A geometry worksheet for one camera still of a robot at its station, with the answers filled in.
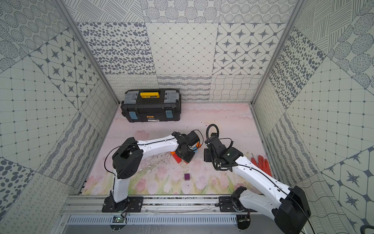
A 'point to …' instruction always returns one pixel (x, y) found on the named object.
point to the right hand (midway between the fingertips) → (210, 155)
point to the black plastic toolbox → (144, 105)
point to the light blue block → (195, 148)
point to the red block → (177, 158)
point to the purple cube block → (187, 177)
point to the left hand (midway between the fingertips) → (193, 161)
